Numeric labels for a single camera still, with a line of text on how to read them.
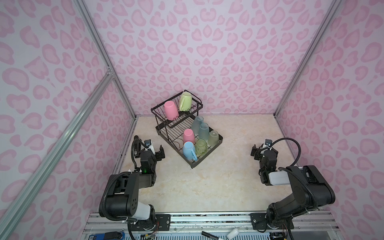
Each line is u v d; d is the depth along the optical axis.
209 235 0.69
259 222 0.73
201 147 0.91
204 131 1.00
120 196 0.45
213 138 0.96
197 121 1.03
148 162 0.69
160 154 0.82
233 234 0.68
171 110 0.87
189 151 0.88
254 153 0.86
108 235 0.70
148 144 0.78
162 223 0.73
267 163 0.71
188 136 0.93
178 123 0.84
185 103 0.91
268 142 0.79
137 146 0.98
